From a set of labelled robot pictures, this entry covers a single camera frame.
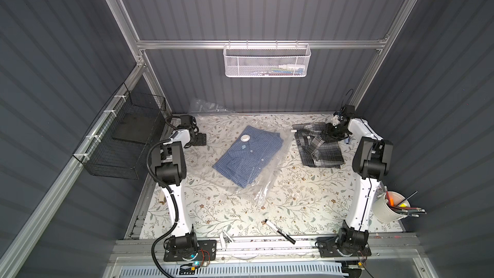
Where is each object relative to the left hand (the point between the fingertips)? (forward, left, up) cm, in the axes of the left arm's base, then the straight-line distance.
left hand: (197, 140), depth 106 cm
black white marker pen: (-47, -42, -1) cm, 63 cm away
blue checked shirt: (-11, -29, +1) cm, 31 cm away
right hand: (+1, -74, +3) cm, 74 cm away
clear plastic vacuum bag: (+11, -13, -2) cm, 17 cm away
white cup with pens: (-39, -88, +5) cm, 97 cm away
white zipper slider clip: (-49, -20, 0) cm, 53 cm away
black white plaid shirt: (-7, -65, +1) cm, 66 cm away
